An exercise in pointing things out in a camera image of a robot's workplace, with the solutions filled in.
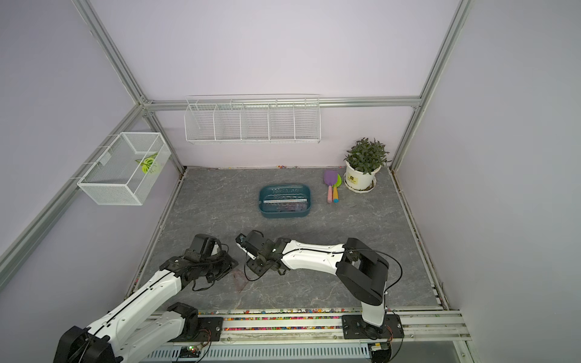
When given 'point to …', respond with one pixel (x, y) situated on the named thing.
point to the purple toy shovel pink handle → (330, 178)
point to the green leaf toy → (147, 162)
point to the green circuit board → (189, 352)
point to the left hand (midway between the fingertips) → (236, 266)
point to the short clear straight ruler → (287, 190)
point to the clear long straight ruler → (291, 200)
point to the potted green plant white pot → (362, 161)
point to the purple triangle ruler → (291, 207)
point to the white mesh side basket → (125, 172)
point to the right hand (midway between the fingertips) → (255, 257)
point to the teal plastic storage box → (271, 212)
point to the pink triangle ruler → (240, 280)
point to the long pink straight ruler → (278, 204)
